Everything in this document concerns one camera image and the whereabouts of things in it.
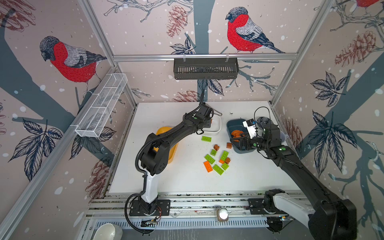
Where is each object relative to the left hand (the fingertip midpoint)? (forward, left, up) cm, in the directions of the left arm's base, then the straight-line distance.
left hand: (206, 120), depth 92 cm
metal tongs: (+21, -11, -15) cm, 28 cm away
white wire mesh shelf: (-3, +58, +15) cm, 60 cm away
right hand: (-16, -14, +4) cm, 22 cm away
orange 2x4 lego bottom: (-24, 0, -15) cm, 28 cm away
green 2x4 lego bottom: (-26, -6, -14) cm, 30 cm away
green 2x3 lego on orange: (-18, -11, -13) cm, 25 cm away
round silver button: (-49, -4, -4) cm, 49 cm away
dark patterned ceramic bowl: (+7, -43, -11) cm, 45 cm away
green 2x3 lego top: (-5, -1, -15) cm, 16 cm away
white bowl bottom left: (-54, +46, -11) cm, 72 cm away
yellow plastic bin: (-16, +20, -8) cm, 27 cm away
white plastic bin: (+6, -8, -14) cm, 17 cm away
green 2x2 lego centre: (-15, -4, -14) cm, 21 cm away
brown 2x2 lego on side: (-12, -6, -13) cm, 19 cm away
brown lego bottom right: (-20, -12, -14) cm, 28 cm away
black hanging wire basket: (+37, +2, +14) cm, 39 cm away
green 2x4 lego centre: (-19, -1, -15) cm, 24 cm away
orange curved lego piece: (-2, -21, -13) cm, 24 cm away
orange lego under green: (-21, -9, -15) cm, 27 cm away
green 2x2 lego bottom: (-24, -10, -14) cm, 30 cm away
